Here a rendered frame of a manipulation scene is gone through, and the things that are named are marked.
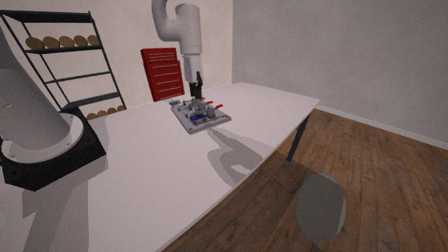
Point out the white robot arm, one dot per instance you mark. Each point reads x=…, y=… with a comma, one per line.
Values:
x=31, y=127

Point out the blue metal block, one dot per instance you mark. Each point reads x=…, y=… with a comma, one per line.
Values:
x=194, y=117

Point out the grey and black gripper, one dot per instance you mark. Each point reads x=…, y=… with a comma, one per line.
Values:
x=193, y=72

